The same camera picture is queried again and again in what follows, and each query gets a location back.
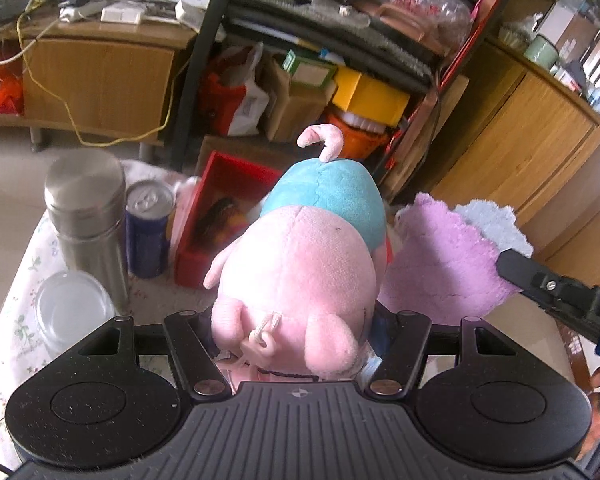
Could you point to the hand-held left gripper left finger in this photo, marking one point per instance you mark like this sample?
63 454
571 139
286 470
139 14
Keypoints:
190 350

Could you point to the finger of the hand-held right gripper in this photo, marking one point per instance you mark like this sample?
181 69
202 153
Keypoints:
520 272

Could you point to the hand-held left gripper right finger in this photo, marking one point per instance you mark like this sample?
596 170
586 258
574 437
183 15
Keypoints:
400 350

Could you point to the light blue fuzzy towel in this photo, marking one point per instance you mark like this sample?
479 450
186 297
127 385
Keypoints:
495 225

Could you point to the purple fuzzy towel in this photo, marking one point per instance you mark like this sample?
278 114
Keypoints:
440 265

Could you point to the red cardboard box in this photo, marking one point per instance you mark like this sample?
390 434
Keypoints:
187 267

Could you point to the pink and teal pig plush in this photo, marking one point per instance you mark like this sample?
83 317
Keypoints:
300 270

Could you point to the blue drink can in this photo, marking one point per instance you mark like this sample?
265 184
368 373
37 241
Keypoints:
147 240

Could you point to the glass jar with clear lid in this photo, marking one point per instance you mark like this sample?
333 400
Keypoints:
70 310

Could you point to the wooden cabinet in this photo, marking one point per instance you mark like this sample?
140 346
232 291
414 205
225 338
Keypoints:
530 135

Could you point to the stainless steel thermos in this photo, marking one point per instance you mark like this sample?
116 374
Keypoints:
85 220

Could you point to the brown cardboard sheet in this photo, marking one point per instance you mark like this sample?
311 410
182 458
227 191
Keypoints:
430 125

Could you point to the orange plastic basket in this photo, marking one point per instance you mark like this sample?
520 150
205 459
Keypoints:
367 137

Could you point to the brown wooden board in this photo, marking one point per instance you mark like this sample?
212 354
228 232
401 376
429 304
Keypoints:
250 147

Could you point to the green mug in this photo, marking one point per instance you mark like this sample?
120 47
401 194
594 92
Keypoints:
541 52

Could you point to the yellow box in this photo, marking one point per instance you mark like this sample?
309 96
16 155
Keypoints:
370 92

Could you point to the red and white plastic bag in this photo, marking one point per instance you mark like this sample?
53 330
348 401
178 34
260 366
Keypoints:
240 105

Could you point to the red flat cardboard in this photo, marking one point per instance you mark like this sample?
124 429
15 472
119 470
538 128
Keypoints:
472 25

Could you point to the brown cardboard box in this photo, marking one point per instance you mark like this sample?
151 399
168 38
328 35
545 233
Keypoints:
295 110

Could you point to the wooden media stand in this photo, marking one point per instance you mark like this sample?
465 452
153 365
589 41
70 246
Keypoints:
105 85

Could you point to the pan with pink lid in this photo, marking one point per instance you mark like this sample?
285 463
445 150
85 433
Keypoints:
400 20

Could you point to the pink plastic bag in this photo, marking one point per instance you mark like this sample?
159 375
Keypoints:
430 5

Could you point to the green box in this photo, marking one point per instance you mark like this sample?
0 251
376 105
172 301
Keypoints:
310 72

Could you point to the black metal shelf rack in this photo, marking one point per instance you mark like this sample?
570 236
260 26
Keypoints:
200 60

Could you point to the white power adapter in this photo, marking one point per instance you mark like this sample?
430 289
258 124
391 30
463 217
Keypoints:
121 14

